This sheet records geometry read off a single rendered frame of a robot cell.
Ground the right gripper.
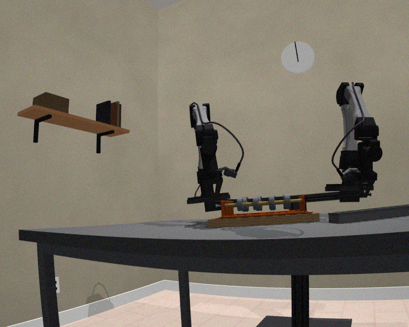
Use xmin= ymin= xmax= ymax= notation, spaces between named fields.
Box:
xmin=201 ymin=158 xmax=234 ymax=199

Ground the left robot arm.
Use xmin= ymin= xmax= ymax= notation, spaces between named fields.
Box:
xmin=326 ymin=82 xmax=383 ymax=186

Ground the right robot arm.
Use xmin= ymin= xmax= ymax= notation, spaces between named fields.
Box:
xmin=187 ymin=103 xmax=237 ymax=200

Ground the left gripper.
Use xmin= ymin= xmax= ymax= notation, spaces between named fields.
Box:
xmin=342 ymin=157 xmax=377 ymax=198

